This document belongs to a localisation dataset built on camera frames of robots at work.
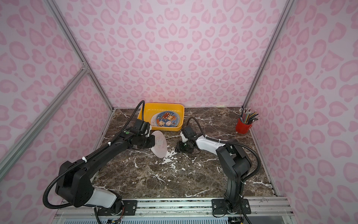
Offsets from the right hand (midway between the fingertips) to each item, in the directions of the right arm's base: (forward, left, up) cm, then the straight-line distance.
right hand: (179, 149), depth 91 cm
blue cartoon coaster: (+27, +10, -1) cm, 29 cm away
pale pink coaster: (-1, +12, +4) cm, 12 cm away
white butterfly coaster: (+27, +21, -1) cm, 34 cm away
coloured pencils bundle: (+20, -46, +10) cm, 51 cm away
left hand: (0, +13, +9) cm, 16 cm away
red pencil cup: (+17, -44, +2) cm, 47 cm away
